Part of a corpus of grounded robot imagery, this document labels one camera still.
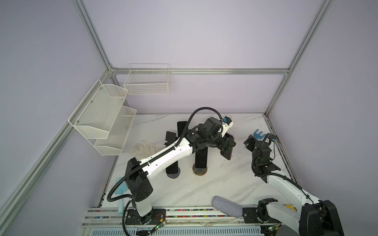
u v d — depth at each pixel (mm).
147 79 956
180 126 930
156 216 738
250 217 732
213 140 605
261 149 613
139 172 423
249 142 780
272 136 691
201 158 826
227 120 636
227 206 746
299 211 425
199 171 885
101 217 748
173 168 843
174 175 872
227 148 639
